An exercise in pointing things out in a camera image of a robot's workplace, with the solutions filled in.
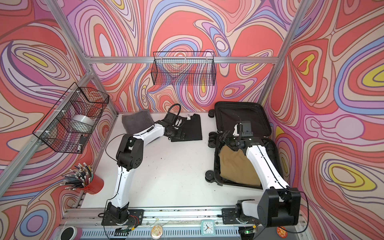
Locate black t-shirt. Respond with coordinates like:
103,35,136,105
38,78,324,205
171,114,203,142

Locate khaki shorts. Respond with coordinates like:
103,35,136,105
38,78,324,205
219,146,261,187

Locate black suitcase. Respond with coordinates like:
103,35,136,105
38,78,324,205
208,101,283,190

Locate grey towel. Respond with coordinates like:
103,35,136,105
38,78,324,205
122,110,154,135

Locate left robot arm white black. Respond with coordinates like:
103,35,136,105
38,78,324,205
104,110,190,225

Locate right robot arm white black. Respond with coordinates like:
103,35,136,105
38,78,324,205
223,121,301,228

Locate small teal clock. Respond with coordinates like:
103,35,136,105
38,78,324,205
201,220,216,236

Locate small black device in basket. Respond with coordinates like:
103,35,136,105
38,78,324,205
78,135,87,153

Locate red pen cup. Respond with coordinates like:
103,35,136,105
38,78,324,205
60,161,105,195

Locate round orange sticker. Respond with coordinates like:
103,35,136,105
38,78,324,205
277,227,288,239

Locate round beige badge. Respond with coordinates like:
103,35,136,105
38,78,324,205
151,225,164,240

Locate black round speaker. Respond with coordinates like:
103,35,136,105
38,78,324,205
59,226,83,240

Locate black wire basket back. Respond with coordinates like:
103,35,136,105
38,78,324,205
151,51,217,87

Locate black wire basket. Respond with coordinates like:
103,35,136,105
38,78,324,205
151,51,217,87
33,83,110,154

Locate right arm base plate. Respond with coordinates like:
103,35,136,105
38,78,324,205
217,208,260,226

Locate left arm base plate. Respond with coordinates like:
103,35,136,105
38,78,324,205
102,209,144,227

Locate black wire basket left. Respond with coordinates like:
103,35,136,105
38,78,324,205
33,83,110,154

